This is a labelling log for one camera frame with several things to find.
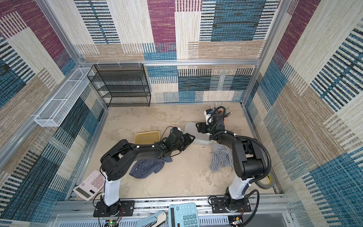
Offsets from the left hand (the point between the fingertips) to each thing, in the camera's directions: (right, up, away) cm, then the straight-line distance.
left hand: (195, 139), depth 90 cm
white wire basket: (-72, +16, -19) cm, 76 cm away
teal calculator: (-8, -34, -20) cm, 40 cm away
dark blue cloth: (-31, -16, -5) cm, 36 cm away
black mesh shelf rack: (-55, +39, +21) cm, 71 cm away
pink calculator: (-59, -24, -11) cm, 64 cm away
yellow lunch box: (-32, 0, +10) cm, 33 cm away
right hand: (+6, +8, +7) cm, 12 cm away
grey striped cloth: (+16, -10, -1) cm, 19 cm away
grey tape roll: (+42, -21, -11) cm, 48 cm away
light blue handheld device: (-22, -35, -22) cm, 47 cm away
